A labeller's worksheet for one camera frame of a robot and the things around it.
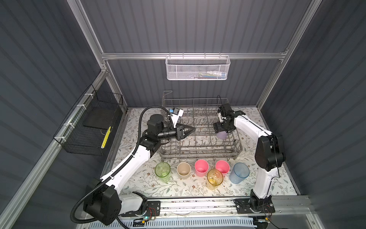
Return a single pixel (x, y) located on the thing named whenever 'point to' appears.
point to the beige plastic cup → (183, 170)
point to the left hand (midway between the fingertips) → (196, 131)
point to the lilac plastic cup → (221, 134)
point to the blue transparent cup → (239, 172)
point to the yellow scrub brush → (103, 144)
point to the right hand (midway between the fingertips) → (223, 128)
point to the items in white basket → (210, 74)
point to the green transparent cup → (163, 171)
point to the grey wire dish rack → (203, 143)
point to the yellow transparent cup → (215, 178)
